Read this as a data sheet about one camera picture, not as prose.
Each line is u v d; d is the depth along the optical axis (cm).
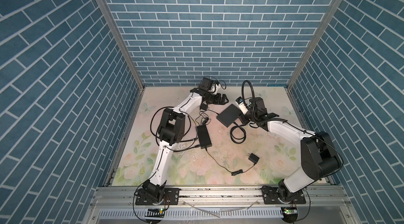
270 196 73
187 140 92
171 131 61
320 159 46
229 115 105
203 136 93
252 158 85
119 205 73
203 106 106
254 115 71
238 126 99
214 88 88
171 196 74
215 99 90
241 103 81
